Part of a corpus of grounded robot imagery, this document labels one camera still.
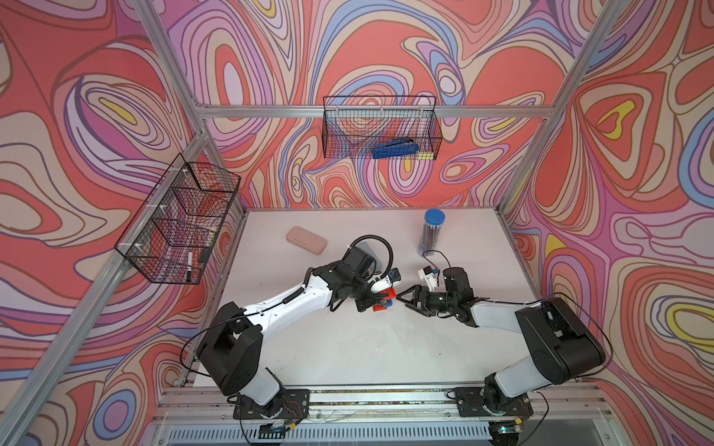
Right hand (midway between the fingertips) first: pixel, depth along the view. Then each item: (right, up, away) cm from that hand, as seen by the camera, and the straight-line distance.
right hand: (403, 307), depth 87 cm
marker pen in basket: (-59, +15, -14) cm, 63 cm away
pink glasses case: (-36, +21, +24) cm, 48 cm away
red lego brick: (-8, -1, +3) cm, 8 cm away
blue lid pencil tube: (+11, +28, +4) cm, 31 cm away
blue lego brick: (-4, +1, +2) cm, 4 cm away
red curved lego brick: (-5, +6, -5) cm, 9 cm away
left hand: (-7, +5, -5) cm, 10 cm away
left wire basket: (-66, +30, -7) cm, 72 cm away
